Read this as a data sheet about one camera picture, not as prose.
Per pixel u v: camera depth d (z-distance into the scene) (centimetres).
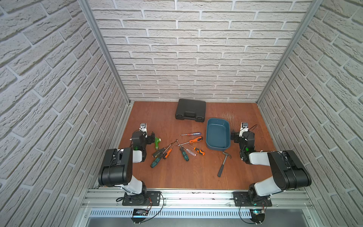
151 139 84
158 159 85
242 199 73
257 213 71
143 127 81
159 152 89
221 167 85
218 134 103
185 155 87
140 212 70
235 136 85
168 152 90
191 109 110
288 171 46
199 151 90
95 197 75
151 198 73
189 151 90
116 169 46
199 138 95
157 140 95
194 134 100
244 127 79
